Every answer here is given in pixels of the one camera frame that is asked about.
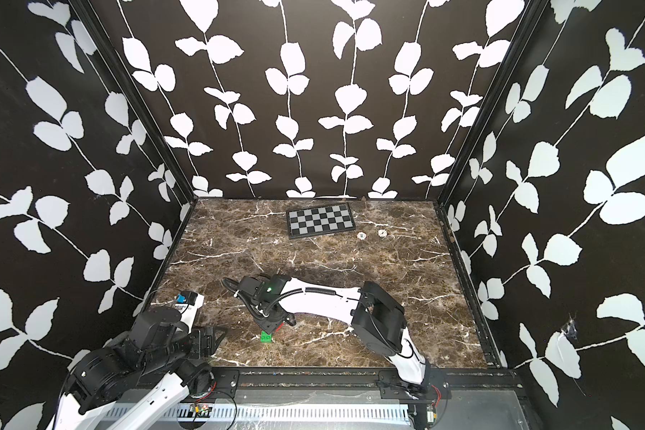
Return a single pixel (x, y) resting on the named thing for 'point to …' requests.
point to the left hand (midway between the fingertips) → (218, 328)
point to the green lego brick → (265, 338)
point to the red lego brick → (279, 327)
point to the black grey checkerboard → (320, 220)
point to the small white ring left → (361, 235)
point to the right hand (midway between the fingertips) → (269, 319)
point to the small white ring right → (382, 233)
